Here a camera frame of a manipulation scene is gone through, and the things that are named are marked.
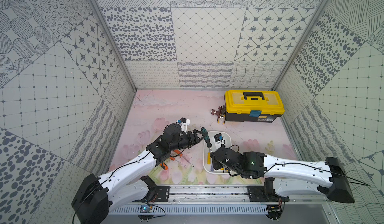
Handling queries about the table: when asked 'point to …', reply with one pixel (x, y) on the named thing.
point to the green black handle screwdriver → (209, 145)
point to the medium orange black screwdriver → (174, 159)
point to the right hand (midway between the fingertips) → (211, 156)
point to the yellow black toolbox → (253, 105)
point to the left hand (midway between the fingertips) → (204, 133)
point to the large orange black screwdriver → (178, 152)
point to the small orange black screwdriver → (164, 166)
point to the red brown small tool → (213, 112)
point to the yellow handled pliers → (222, 115)
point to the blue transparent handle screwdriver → (212, 167)
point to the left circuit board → (144, 209)
